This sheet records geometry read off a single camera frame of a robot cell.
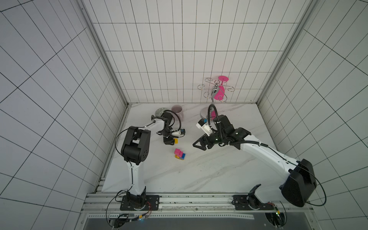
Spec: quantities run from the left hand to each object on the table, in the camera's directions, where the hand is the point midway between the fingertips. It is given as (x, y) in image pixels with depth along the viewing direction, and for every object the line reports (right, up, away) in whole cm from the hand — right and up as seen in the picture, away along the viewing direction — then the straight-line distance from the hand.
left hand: (169, 140), depth 97 cm
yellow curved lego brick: (+5, 0, 0) cm, 5 cm away
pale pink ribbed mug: (+6, +21, +10) cm, 24 cm away
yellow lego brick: (+6, -9, -10) cm, 15 cm away
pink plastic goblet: (+36, +33, +3) cm, 49 cm away
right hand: (+18, +5, -20) cm, 27 cm away
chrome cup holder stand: (+31, +36, -8) cm, 48 cm away
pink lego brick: (+6, -5, -13) cm, 15 cm away
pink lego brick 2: (+9, -6, -12) cm, 16 cm away
